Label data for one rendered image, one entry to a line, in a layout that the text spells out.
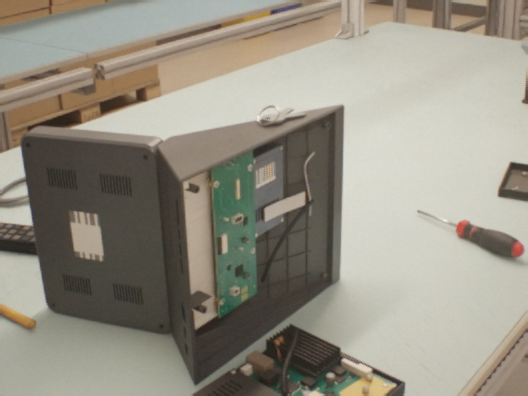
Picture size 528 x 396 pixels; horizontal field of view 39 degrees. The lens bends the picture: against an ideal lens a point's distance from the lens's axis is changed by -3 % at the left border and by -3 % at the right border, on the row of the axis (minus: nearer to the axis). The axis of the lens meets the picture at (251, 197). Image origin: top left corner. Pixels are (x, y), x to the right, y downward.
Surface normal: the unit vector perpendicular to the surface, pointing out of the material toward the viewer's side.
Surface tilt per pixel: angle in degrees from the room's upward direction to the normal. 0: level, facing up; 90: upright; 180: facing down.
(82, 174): 90
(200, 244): 90
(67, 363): 0
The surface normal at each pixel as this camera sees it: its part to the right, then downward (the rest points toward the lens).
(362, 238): -0.03, -0.91
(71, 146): -0.33, 0.40
